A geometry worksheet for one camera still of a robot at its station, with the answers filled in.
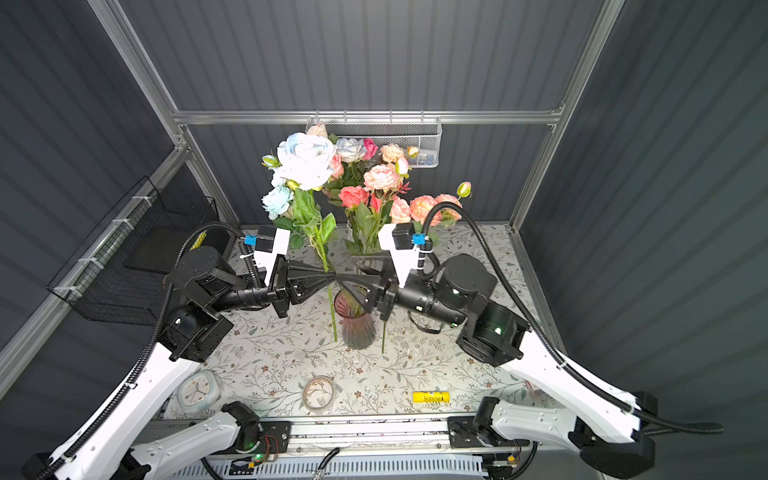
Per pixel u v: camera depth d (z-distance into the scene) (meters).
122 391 0.39
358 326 0.99
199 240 0.79
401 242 0.40
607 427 0.37
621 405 0.38
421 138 0.83
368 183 0.57
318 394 0.81
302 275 0.48
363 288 0.43
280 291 0.45
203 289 0.42
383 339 0.91
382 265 0.50
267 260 0.45
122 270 0.71
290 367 0.85
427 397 0.78
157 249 0.75
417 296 0.43
